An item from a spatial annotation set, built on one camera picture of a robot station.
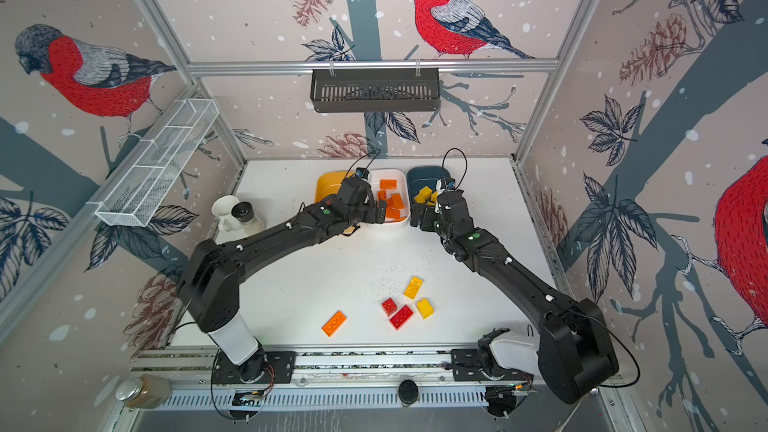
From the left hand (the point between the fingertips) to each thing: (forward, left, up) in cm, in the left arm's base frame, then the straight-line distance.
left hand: (374, 203), depth 86 cm
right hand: (-3, -14, 0) cm, 14 cm away
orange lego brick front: (-29, +11, -17) cm, 35 cm away
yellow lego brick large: (-18, -11, -17) cm, 27 cm away
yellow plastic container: (+20, +19, -15) cm, 31 cm away
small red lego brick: (-25, -4, -14) cm, 29 cm away
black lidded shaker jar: (+2, +42, -7) cm, 42 cm away
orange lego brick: (+21, -4, -16) cm, 26 cm away
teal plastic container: (+24, -16, -15) cm, 33 cm away
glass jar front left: (-44, +49, -9) cm, 67 cm away
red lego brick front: (-27, -7, -17) cm, 33 cm away
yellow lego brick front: (-25, -14, -16) cm, 33 cm away
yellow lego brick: (+15, -17, -15) cm, 27 cm away
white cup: (+5, +50, -8) cm, 51 cm away
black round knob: (-45, -8, -8) cm, 46 cm away
